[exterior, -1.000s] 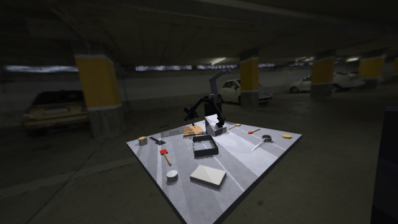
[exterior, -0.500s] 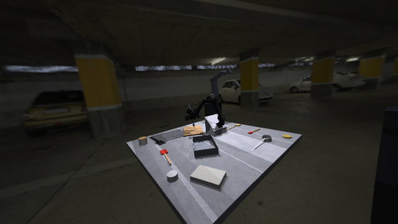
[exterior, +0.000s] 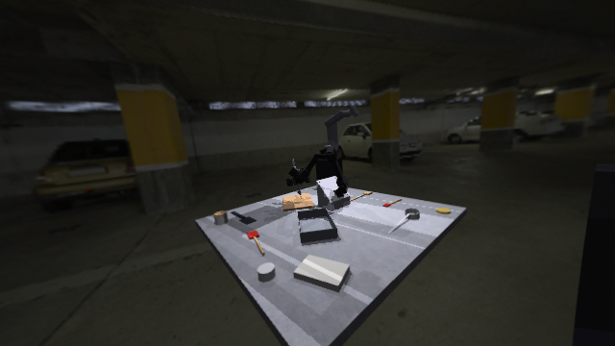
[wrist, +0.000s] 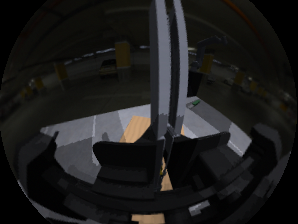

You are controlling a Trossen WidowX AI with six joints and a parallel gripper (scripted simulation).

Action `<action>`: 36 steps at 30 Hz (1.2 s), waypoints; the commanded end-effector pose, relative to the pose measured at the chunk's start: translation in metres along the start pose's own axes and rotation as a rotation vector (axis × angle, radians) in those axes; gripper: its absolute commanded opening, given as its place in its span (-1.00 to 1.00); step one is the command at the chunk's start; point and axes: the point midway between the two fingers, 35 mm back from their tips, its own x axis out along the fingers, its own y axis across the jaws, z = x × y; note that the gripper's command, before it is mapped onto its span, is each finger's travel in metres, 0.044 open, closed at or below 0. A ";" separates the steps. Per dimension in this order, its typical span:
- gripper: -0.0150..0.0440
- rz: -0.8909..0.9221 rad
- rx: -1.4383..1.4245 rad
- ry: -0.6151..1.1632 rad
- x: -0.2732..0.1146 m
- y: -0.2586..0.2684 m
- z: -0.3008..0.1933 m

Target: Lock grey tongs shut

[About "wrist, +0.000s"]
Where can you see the light brown wooden board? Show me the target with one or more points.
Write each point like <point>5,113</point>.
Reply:
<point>133,132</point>

